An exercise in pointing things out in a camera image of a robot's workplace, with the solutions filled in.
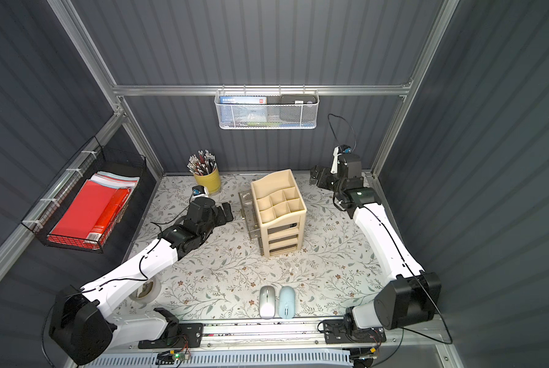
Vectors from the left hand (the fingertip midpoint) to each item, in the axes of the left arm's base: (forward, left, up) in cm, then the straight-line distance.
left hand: (221, 208), depth 81 cm
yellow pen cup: (+24, +11, -11) cm, 29 cm away
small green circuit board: (-42, +13, -20) cm, 48 cm away
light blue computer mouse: (-27, -23, -18) cm, 40 cm away
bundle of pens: (+26, +13, -2) cm, 29 cm away
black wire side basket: (-14, +43, +14) cm, 48 cm away
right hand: (+8, -35, +10) cm, 38 cm away
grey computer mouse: (-26, -16, -20) cm, 36 cm away
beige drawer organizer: (-3, -21, +3) cm, 22 cm away
